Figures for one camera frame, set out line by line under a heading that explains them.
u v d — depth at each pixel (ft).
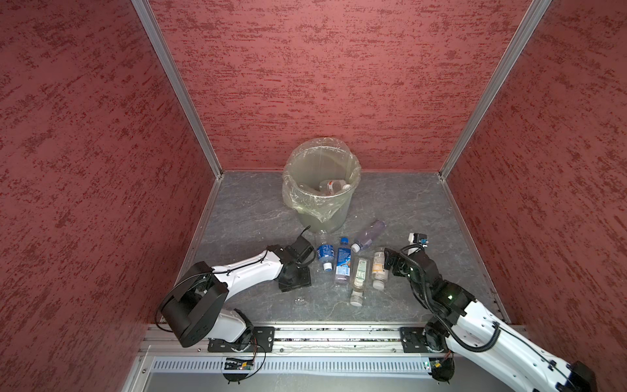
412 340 2.43
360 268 2.77
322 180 3.35
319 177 3.35
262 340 2.44
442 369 2.33
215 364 2.32
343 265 2.74
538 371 1.43
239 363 2.36
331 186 2.95
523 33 2.47
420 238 2.28
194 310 1.39
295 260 2.08
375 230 3.19
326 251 2.87
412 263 1.87
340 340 2.49
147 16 2.34
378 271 2.74
